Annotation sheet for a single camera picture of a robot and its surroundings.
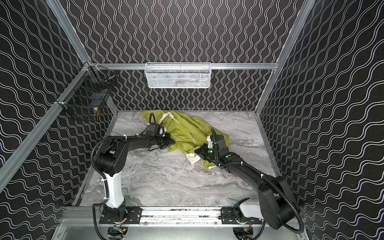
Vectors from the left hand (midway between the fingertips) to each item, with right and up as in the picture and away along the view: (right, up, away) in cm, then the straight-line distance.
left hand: (181, 142), depth 98 cm
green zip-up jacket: (+6, +5, +3) cm, 8 cm away
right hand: (+9, -4, -14) cm, 17 cm away
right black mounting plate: (+26, -35, -24) cm, 49 cm away
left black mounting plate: (-22, -35, -23) cm, 47 cm away
